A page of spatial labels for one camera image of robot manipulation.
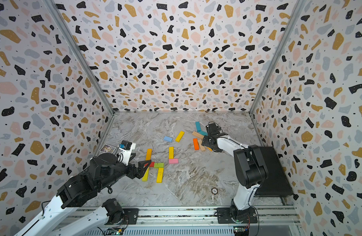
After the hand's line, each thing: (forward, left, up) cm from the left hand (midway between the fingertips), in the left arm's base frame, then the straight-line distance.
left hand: (144, 157), depth 66 cm
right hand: (+22, -34, -23) cm, 47 cm away
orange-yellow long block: (+17, +6, -27) cm, 33 cm away
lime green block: (+8, -1, -25) cm, 27 cm away
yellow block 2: (+18, -8, -27) cm, 33 cm away
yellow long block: (+31, -13, -27) cm, 43 cm away
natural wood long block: (+21, -29, -26) cm, 44 cm away
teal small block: (+34, -31, -27) cm, 54 cm away
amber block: (+17, -33, -22) cm, 43 cm away
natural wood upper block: (+32, -27, -27) cm, 50 cm away
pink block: (+12, -11, -28) cm, 32 cm away
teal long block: (+40, -27, -28) cm, 56 cm away
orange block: (+24, -25, -27) cm, 44 cm away
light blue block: (+29, -5, -27) cm, 40 cm away
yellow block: (+2, -3, -26) cm, 27 cm away
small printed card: (+20, +34, -25) cm, 47 cm away
